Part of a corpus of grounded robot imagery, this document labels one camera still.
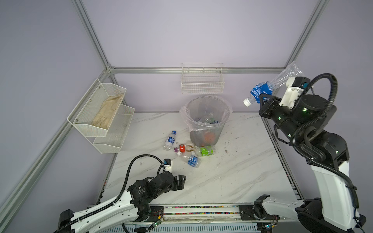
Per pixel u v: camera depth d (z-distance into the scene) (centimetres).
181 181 67
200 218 73
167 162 67
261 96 51
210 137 90
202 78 95
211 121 95
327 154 31
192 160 88
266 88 48
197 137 91
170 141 97
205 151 92
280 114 42
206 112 101
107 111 80
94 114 78
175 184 66
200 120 95
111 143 75
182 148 95
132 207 50
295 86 40
